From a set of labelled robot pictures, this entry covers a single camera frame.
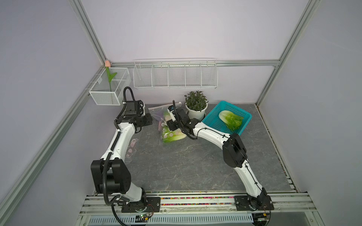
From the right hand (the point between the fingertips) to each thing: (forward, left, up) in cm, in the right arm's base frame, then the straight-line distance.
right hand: (170, 120), depth 93 cm
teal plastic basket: (+9, -30, -9) cm, 33 cm away
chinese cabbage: (-9, +1, -5) cm, 10 cm away
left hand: (-5, +11, +7) cm, 14 cm away
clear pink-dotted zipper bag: (+6, +7, -1) cm, 9 cm away
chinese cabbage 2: (+2, -44, -5) cm, 44 cm away
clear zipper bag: (-17, +25, -11) cm, 32 cm away
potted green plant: (+12, -18, +3) cm, 22 cm away
